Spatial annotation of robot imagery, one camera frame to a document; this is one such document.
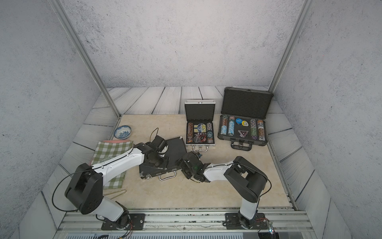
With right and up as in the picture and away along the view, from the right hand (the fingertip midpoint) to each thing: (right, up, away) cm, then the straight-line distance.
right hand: (177, 165), depth 88 cm
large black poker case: (+50, +38, +18) cm, 65 cm away
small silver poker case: (+14, +21, +20) cm, 33 cm away
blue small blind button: (+43, +27, +23) cm, 56 cm away
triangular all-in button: (+44, +18, +16) cm, 50 cm away
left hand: (-4, 0, -2) cm, 5 cm away
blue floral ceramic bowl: (-42, +19, +20) cm, 50 cm away
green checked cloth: (-47, +6, +11) cm, 49 cm away
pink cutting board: (-44, +13, +17) cm, 49 cm away
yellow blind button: (+46, +25, +20) cm, 56 cm away
